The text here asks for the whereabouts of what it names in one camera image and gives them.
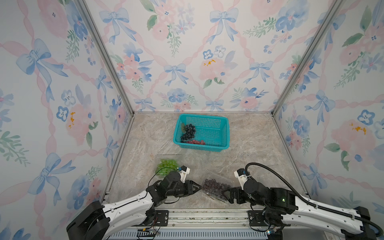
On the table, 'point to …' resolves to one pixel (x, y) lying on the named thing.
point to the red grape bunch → (193, 141)
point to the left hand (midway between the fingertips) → (201, 188)
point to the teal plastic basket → (214, 130)
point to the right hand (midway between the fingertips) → (224, 189)
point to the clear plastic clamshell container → (178, 157)
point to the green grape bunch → (165, 166)
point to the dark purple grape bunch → (212, 185)
